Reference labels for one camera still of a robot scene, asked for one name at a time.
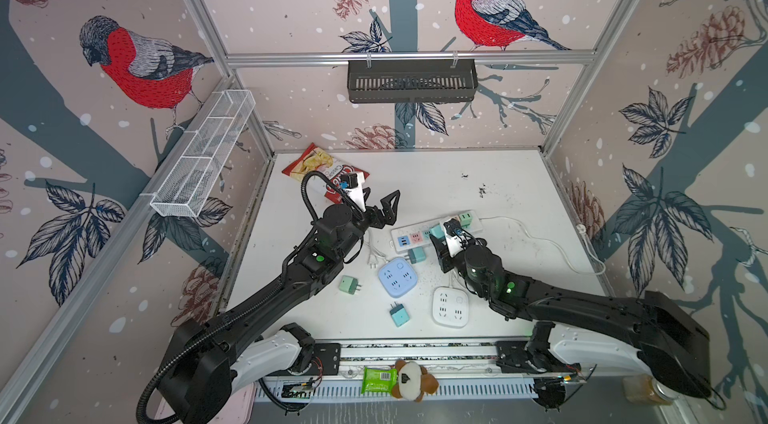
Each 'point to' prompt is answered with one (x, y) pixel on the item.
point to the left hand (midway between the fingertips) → (385, 191)
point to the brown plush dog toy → (413, 381)
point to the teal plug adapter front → (399, 314)
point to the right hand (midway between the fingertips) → (435, 235)
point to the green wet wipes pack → (380, 381)
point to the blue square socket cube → (398, 276)
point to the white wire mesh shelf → (187, 190)
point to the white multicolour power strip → (415, 236)
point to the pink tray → (239, 409)
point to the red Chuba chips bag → (315, 159)
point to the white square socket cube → (450, 306)
